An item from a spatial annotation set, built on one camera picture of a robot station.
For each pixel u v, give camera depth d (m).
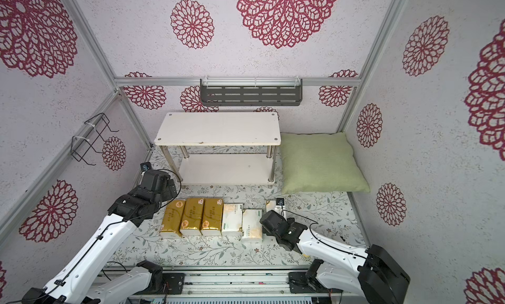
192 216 0.84
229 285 0.75
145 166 0.63
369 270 0.41
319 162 0.97
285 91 0.93
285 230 0.63
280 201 0.75
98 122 0.81
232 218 0.86
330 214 0.92
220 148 1.21
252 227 0.83
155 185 0.56
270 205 0.85
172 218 0.83
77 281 0.39
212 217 0.83
